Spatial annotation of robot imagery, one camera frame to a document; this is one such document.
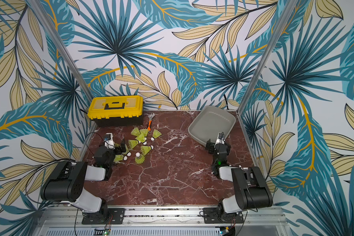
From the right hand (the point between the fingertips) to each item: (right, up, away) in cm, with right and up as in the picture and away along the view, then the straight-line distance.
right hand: (219, 141), depth 91 cm
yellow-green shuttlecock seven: (-49, -11, -2) cm, 50 cm away
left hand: (-64, 0, 0) cm, 64 cm away
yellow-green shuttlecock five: (-48, +5, +9) cm, 49 cm away
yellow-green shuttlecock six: (-56, -2, +4) cm, 56 cm away
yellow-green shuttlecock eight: (-59, -10, +1) cm, 60 cm away
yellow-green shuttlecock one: (-40, +4, +9) cm, 42 cm away
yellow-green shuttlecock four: (-55, +6, +10) cm, 56 cm away
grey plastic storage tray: (0, +13, +22) cm, 26 cm away
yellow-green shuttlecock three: (-50, +1, +7) cm, 50 cm away
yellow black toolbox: (-67, +19, +8) cm, 70 cm away
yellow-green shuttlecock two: (-46, -6, +2) cm, 47 cm away
